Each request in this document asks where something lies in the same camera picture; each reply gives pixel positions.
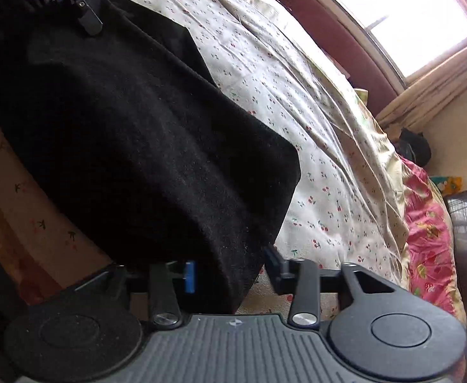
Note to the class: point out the pink floral quilt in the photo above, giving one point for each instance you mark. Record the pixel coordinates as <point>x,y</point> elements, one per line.
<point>427,257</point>

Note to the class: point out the black bag on floor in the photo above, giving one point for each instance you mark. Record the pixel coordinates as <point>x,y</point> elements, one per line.
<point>414,147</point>

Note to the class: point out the cherry print bed sheet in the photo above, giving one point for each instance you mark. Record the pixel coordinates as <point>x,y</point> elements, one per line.
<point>40,249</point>

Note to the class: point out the dark red headboard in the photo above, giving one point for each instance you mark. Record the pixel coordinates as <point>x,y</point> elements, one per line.
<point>336,41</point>

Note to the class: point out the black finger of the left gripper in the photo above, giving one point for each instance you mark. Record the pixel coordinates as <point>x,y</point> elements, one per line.
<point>87,17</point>

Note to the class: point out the bright window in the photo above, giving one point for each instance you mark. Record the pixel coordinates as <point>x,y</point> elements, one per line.
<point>415,35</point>

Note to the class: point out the black pants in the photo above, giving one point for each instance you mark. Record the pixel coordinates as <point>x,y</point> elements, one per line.
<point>129,138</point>

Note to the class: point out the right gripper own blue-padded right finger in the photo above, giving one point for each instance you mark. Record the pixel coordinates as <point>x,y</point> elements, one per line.
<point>290,275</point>

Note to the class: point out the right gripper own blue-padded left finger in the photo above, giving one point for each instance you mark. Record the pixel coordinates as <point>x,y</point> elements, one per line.
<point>164,277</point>

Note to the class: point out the beige curtain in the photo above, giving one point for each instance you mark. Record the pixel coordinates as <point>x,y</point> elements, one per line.
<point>426,97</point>

